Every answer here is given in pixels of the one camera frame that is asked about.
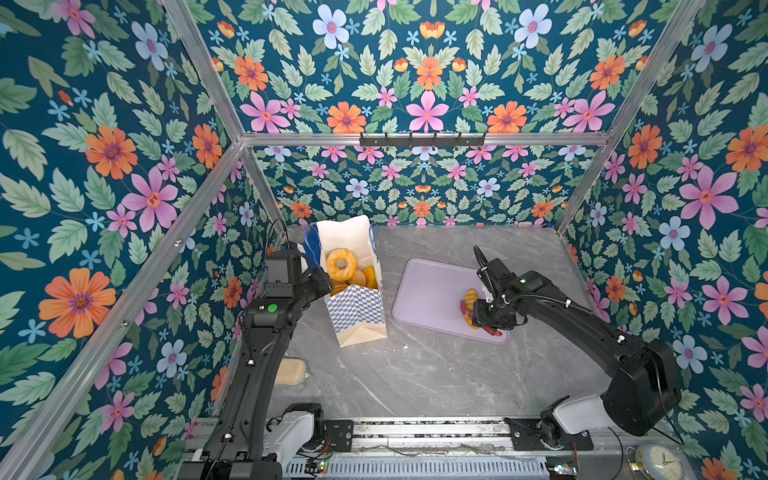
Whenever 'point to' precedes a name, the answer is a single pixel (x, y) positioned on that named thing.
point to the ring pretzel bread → (337, 273)
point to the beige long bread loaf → (291, 371)
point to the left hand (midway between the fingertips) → (331, 267)
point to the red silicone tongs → (467, 312)
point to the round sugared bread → (359, 278)
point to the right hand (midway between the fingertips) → (479, 320)
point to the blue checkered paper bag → (357, 312)
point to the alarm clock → (660, 460)
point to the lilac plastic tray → (429, 295)
